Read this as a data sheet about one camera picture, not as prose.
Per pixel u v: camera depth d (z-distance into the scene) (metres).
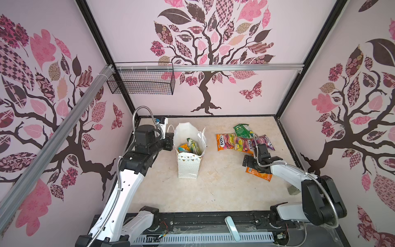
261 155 0.71
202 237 0.70
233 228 0.68
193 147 0.83
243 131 1.07
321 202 0.43
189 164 0.74
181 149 0.85
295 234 0.71
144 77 0.95
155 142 0.58
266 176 0.87
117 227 0.38
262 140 1.00
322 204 0.43
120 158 0.49
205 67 0.95
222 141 1.02
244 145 0.98
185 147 0.89
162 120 0.59
